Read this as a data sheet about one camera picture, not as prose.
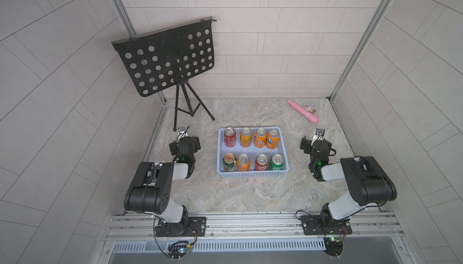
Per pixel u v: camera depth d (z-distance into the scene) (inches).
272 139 34.7
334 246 26.9
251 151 37.7
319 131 31.0
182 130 31.1
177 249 26.9
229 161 31.0
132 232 27.6
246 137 35.0
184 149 27.5
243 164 31.0
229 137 35.0
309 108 43.8
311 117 40.8
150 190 17.0
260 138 35.0
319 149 27.3
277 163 31.0
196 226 28.0
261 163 31.0
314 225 28.0
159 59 27.8
